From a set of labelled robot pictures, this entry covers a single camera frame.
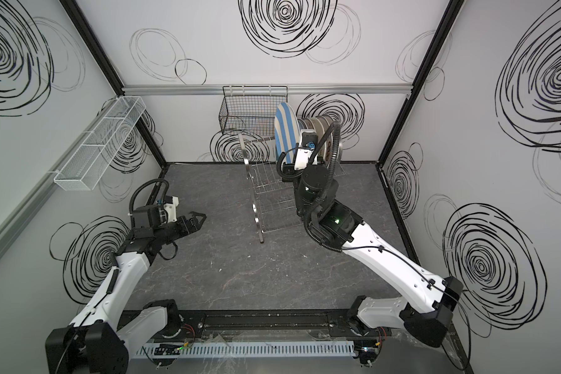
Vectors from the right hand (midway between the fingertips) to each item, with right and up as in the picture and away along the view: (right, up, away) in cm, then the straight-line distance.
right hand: (295, 143), depth 59 cm
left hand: (-34, -23, +23) cm, 47 cm away
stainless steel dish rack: (-8, -18, +47) cm, 51 cm away
